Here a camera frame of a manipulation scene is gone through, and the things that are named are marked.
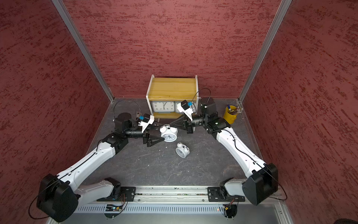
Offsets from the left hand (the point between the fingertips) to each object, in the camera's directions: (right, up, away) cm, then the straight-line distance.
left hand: (162, 134), depth 70 cm
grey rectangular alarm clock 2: (+6, +15, +18) cm, 24 cm away
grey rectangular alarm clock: (-2, +15, +19) cm, 24 cm away
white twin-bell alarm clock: (+4, +1, -5) cm, 7 cm away
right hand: (+5, +4, -5) cm, 8 cm away
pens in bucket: (+48, +12, +22) cm, 54 cm away
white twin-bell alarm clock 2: (+10, -12, +13) cm, 20 cm away
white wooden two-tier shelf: (+4, +24, +10) cm, 27 cm away
